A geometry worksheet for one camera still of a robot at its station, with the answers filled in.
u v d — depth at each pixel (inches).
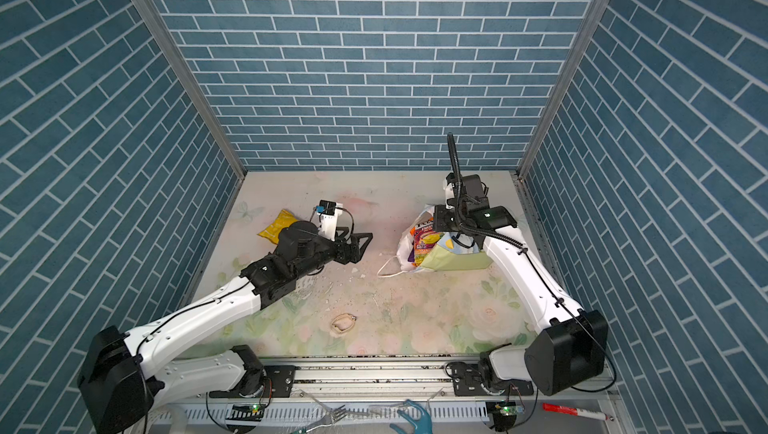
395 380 29.7
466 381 29.0
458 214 23.1
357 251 26.3
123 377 14.9
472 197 23.5
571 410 27.3
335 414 27.3
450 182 28.4
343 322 32.9
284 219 40.4
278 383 28.6
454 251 30.3
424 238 34.0
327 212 25.4
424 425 26.6
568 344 15.4
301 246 22.1
